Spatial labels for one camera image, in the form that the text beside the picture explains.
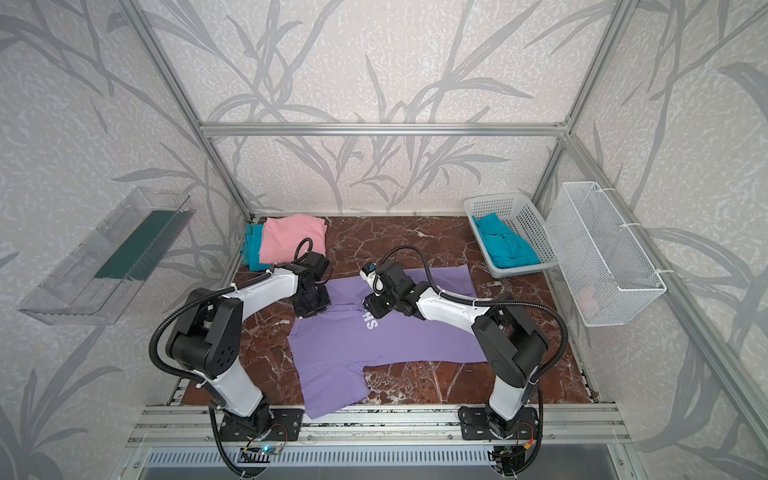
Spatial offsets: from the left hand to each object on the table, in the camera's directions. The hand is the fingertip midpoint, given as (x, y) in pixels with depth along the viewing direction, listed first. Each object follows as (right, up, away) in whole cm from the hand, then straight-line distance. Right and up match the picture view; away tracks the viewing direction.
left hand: (327, 300), depth 93 cm
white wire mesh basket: (+67, +13, -30) cm, 74 cm away
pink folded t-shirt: (-21, +21, +15) cm, 33 cm away
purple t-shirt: (+3, -14, -7) cm, 16 cm away
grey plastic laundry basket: (+70, +29, +23) cm, 79 cm away
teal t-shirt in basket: (+60, +16, +10) cm, 63 cm away
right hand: (+14, +3, -5) cm, 15 cm away
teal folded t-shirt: (-29, +16, +10) cm, 35 cm away
